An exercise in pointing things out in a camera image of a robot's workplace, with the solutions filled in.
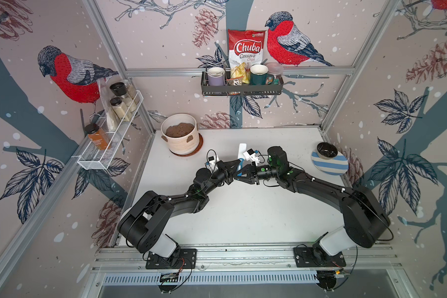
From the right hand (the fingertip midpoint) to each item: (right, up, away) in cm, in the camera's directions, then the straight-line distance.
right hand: (235, 176), depth 74 cm
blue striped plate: (+58, +1, +27) cm, 64 cm away
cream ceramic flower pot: (-31, +20, +32) cm, 48 cm away
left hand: (+4, +7, +1) cm, 8 cm away
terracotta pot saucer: (-21, +11, +36) cm, 43 cm away
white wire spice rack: (-49, +17, -4) cm, 52 cm away
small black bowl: (+54, +10, +30) cm, 63 cm away
